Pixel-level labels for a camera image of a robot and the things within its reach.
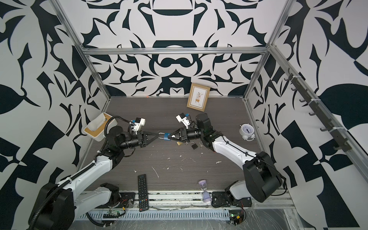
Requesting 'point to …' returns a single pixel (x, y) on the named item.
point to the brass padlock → (178, 143)
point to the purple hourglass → (206, 197)
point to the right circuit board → (236, 216)
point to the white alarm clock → (246, 131)
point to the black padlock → (194, 146)
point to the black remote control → (143, 193)
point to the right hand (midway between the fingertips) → (170, 139)
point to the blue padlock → (166, 136)
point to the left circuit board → (113, 214)
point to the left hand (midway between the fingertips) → (159, 134)
